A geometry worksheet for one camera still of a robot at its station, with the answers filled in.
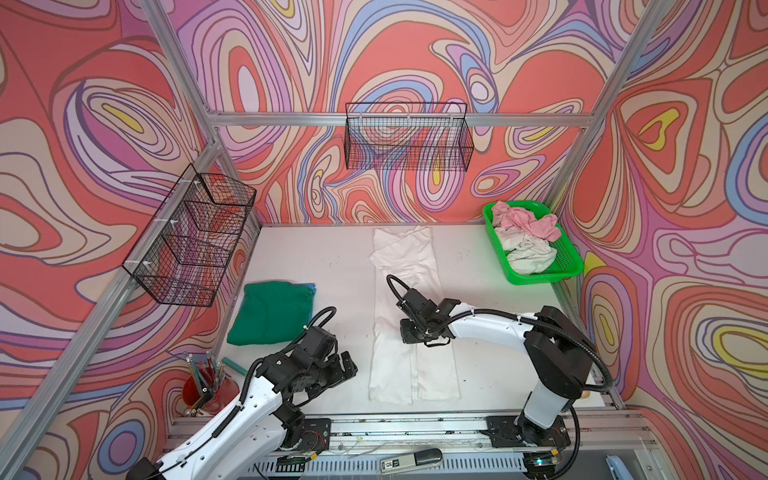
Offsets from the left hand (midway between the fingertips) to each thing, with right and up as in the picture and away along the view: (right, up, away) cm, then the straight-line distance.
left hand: (353, 374), depth 78 cm
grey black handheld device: (+17, -14, -11) cm, 25 cm away
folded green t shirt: (-27, +13, +14) cm, 33 cm away
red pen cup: (-37, -4, -3) cm, 38 cm away
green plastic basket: (+51, +24, +18) cm, 60 cm away
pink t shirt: (+68, +42, +31) cm, 85 cm away
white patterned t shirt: (+60, +31, +29) cm, 73 cm away
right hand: (+17, +6, +10) cm, 20 cm away
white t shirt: (+14, -2, +5) cm, 15 cm away
